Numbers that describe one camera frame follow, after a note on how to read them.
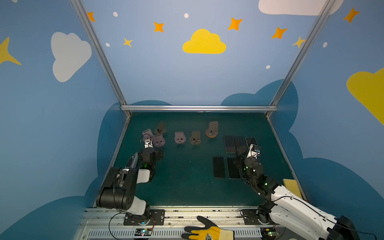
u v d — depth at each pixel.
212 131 1.04
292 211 0.51
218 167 0.91
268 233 0.71
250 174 0.62
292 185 0.85
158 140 1.01
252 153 0.70
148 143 0.79
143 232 0.71
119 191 0.45
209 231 0.69
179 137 1.01
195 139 1.01
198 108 1.27
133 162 0.92
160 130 1.07
